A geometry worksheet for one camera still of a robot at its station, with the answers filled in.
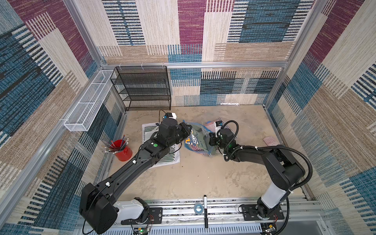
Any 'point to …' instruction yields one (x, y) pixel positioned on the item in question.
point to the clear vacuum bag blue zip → (214, 151)
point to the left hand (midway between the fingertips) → (194, 126)
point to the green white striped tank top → (173, 154)
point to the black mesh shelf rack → (143, 88)
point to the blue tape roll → (198, 208)
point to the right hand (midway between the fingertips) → (212, 134)
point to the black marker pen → (206, 216)
